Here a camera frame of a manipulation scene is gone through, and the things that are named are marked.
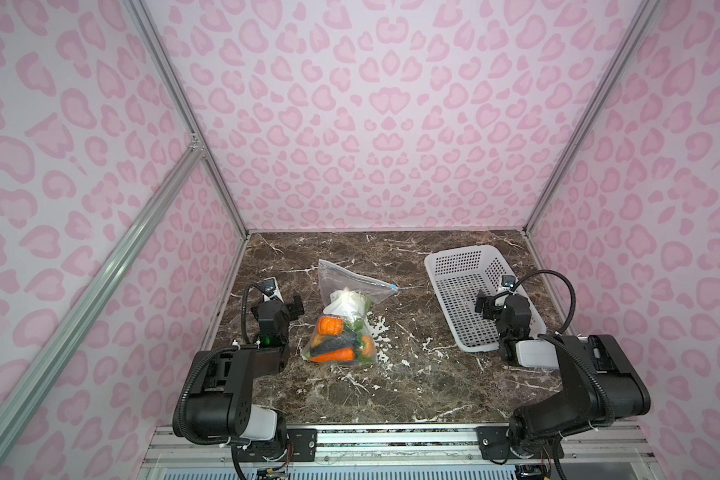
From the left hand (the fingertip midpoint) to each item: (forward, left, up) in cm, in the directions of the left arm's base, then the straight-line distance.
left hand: (280, 289), depth 91 cm
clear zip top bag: (-14, -20, 0) cm, 24 cm away
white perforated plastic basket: (+11, -58, -10) cm, 60 cm away
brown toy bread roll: (-19, -26, -3) cm, 32 cm away
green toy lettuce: (-9, -22, +5) cm, 25 cm away
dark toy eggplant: (-17, -17, 0) cm, 24 cm away
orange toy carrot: (-19, -19, -3) cm, 27 cm away
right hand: (0, -67, -2) cm, 67 cm away
